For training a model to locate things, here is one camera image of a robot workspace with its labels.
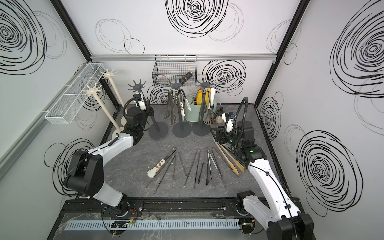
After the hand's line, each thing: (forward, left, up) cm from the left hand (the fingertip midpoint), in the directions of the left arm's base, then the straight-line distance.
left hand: (146, 99), depth 84 cm
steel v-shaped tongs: (-18, -18, -29) cm, 39 cm away
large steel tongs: (-5, -15, +2) cm, 16 cm away
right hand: (-18, -39, -2) cm, 42 cm away
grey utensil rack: (0, -19, -28) cm, 34 cm away
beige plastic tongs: (-28, -56, -26) cm, 67 cm away
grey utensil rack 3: (-2, -3, -27) cm, 27 cm away
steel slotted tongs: (-5, -21, +2) cm, 22 cm away
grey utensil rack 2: (0, -33, -27) cm, 43 cm away
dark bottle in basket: (+13, -20, +4) cm, 24 cm away
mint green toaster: (+8, -26, -22) cm, 34 cm away
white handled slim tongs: (-20, -38, -27) cm, 50 cm away
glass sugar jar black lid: (+8, -46, -25) cm, 53 cm away
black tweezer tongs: (-30, -36, -28) cm, 54 cm away
